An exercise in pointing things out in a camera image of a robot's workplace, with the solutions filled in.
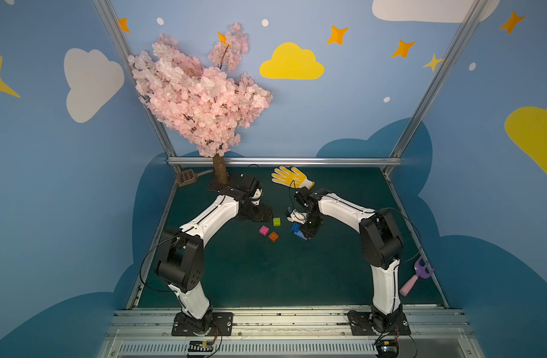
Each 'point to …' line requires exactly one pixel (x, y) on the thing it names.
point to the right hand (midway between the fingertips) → (311, 228)
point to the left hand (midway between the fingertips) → (262, 214)
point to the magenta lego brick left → (264, 230)
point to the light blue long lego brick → (300, 234)
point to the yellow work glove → (292, 179)
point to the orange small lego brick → (273, 236)
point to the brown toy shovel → (188, 177)
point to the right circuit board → (387, 348)
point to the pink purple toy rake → (422, 269)
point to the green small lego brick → (276, 221)
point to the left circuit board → (200, 347)
